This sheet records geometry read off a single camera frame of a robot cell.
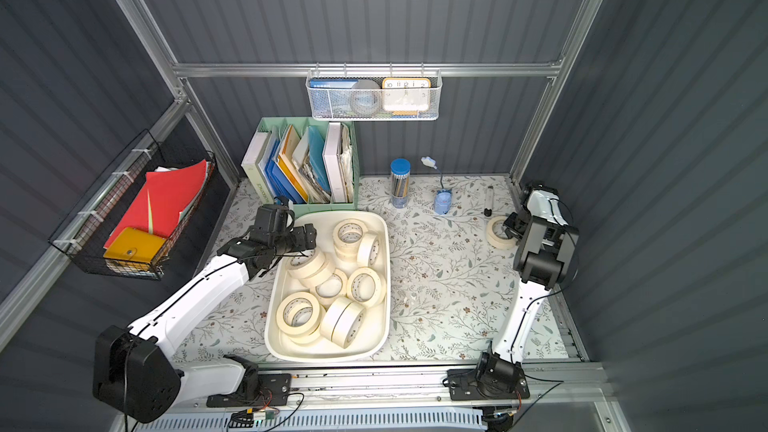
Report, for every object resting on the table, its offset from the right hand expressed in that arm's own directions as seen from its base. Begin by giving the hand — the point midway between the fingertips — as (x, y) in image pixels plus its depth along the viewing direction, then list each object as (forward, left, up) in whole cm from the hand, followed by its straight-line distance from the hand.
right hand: (523, 239), depth 99 cm
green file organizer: (+33, +88, +23) cm, 97 cm away
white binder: (+14, +63, +21) cm, 68 cm away
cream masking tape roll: (-1, +10, 0) cm, 10 cm away
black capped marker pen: (+14, +9, -1) cm, 16 cm away
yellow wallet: (-21, +100, +30) cm, 107 cm away
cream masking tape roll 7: (-26, +71, +1) cm, 75 cm away
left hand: (-8, +71, +16) cm, 73 cm away
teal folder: (+27, +70, +22) cm, 78 cm away
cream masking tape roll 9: (-33, +67, +1) cm, 74 cm away
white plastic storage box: (-32, +49, -2) cm, 58 cm away
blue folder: (+12, +82, +17) cm, 84 cm away
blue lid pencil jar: (+16, +42, +17) cm, 48 cm away
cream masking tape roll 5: (-17, +63, -1) cm, 65 cm away
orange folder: (+16, +78, +19) cm, 82 cm away
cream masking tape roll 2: (+1, +59, +2) cm, 59 cm away
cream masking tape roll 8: (-30, +56, +9) cm, 65 cm away
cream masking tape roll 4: (-15, +68, +6) cm, 70 cm away
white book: (+11, +87, +24) cm, 91 cm away
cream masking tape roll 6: (-16, +52, -2) cm, 55 cm away
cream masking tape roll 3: (-10, +51, +9) cm, 53 cm away
